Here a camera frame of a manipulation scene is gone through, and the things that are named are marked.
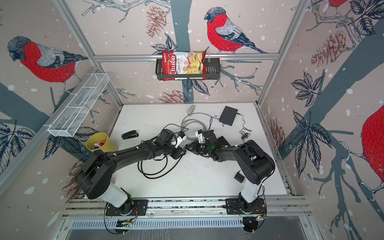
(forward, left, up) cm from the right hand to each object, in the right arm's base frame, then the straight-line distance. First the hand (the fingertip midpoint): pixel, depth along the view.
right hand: (184, 151), depth 88 cm
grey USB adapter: (+36, -1, -3) cm, 37 cm away
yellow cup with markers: (+2, +51, +6) cm, 51 cm away
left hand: (-1, 0, +1) cm, 2 cm away
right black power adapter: (-12, -32, -7) cm, 35 cm away
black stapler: (+13, +40, -3) cm, 42 cm away
